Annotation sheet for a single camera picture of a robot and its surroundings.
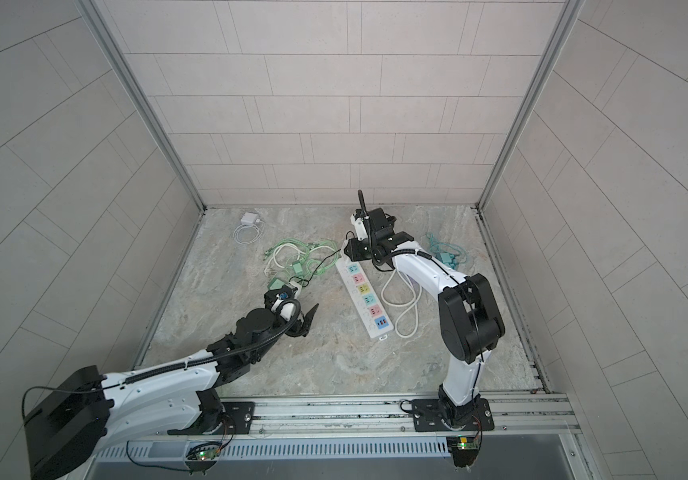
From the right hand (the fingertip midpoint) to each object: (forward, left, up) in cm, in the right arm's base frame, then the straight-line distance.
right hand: (348, 248), depth 89 cm
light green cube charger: (-5, +23, -10) cm, 26 cm away
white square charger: (+25, +37, -9) cm, 46 cm away
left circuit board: (-47, +34, -9) cm, 58 cm away
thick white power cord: (+5, +25, -9) cm, 27 cm away
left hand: (-15, +10, 0) cm, 18 cm away
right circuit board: (-48, -25, -14) cm, 56 cm away
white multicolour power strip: (-20, -7, -11) cm, 24 cm away
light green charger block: (+1, +17, -9) cm, 19 cm away
